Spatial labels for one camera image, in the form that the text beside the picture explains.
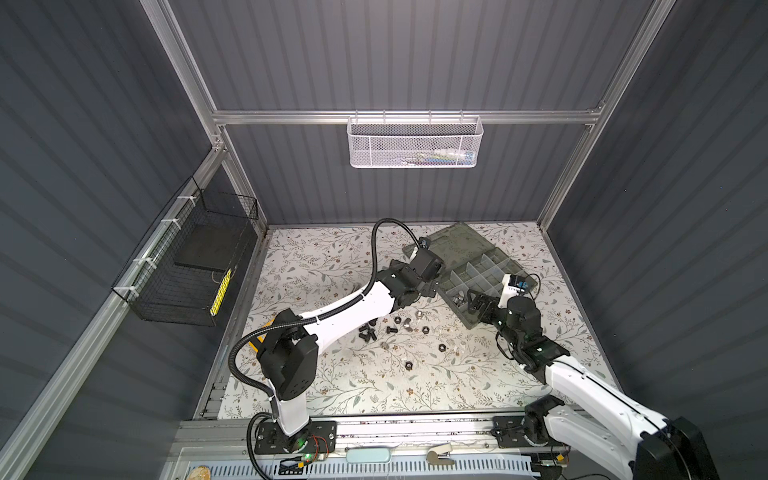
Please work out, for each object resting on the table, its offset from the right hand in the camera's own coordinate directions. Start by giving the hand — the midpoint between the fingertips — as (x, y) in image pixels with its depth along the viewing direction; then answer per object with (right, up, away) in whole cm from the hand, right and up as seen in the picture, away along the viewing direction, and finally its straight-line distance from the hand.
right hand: (484, 296), depth 83 cm
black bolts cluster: (-33, -12, +8) cm, 36 cm away
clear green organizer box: (+2, +9, +19) cm, 21 cm away
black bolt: (-26, -12, +8) cm, 30 cm away
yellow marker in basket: (-66, 0, -17) cm, 68 cm away
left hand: (-19, +7, +1) cm, 20 cm away
